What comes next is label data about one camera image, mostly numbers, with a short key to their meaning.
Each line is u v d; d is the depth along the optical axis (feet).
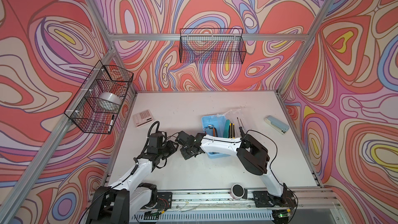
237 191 2.37
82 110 2.18
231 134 2.84
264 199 2.41
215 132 3.22
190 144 2.26
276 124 3.21
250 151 1.86
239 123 2.92
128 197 1.40
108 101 2.28
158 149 2.26
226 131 2.90
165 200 2.40
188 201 2.45
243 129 2.83
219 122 3.28
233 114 3.12
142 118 3.34
